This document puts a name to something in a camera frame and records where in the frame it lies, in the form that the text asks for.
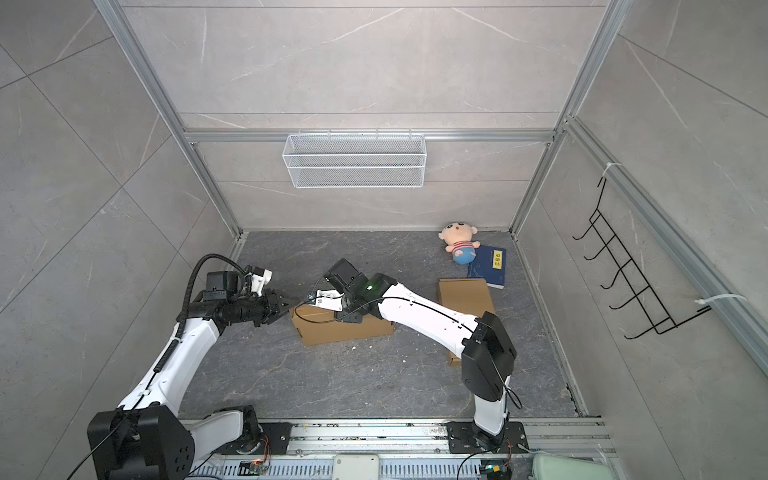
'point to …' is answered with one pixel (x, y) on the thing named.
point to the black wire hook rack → (644, 303)
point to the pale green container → (560, 467)
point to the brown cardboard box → (467, 295)
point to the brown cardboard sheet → (339, 332)
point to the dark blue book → (489, 264)
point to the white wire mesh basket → (355, 161)
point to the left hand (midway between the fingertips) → (295, 299)
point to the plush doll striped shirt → (458, 238)
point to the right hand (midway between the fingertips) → (344, 296)
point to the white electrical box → (356, 467)
